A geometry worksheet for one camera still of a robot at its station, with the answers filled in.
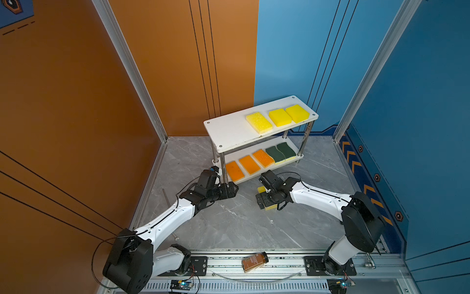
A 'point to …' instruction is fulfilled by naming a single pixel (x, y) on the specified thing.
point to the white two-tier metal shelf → (253, 142)
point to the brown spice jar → (253, 261)
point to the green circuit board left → (181, 284)
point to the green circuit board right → (338, 285)
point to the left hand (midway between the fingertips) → (232, 187)
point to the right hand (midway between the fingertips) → (266, 199)
